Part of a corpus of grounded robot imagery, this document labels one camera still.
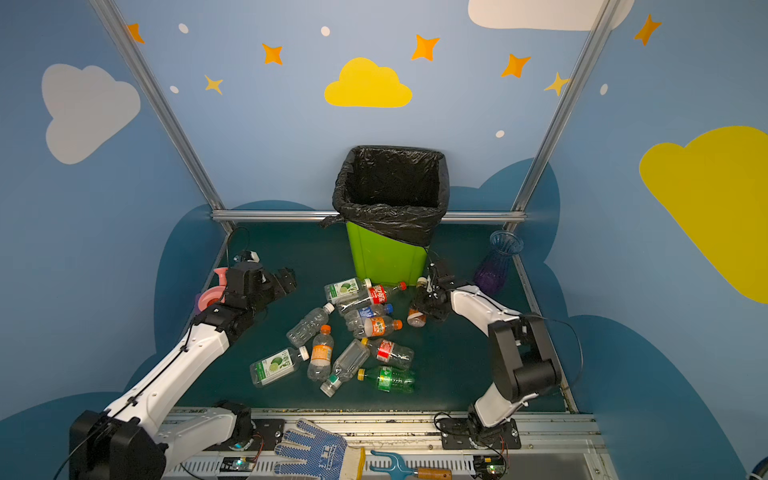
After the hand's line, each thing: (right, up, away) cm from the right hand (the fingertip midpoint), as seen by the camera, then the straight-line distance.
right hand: (417, 302), depth 93 cm
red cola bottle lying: (-12, +2, +3) cm, 12 cm away
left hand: (-38, +9, -11) cm, 41 cm away
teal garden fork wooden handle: (-6, -37, -23) cm, 44 cm away
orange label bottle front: (-28, -14, -10) cm, 33 cm away
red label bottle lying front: (-9, -13, -9) cm, 18 cm away
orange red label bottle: (-12, -6, -6) cm, 15 cm away
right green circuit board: (+15, -36, -22) cm, 45 cm away
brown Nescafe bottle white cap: (-1, -2, -6) cm, 7 cm away
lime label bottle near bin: (-22, +3, +5) cm, 23 cm away
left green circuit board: (-45, -35, -23) cm, 62 cm away
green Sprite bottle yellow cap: (-9, -18, -14) cm, 25 cm away
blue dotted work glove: (-24, -34, -22) cm, 47 cm away
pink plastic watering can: (-62, +4, -5) cm, 62 cm away
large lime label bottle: (-41, -16, -11) cm, 45 cm away
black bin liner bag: (-8, +37, +6) cm, 38 cm away
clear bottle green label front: (-21, -15, -11) cm, 28 cm away
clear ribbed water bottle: (-33, -6, -5) cm, 34 cm away
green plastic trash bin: (-10, +13, +3) cm, 17 cm away
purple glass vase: (+29, +8, +15) cm, 34 cm away
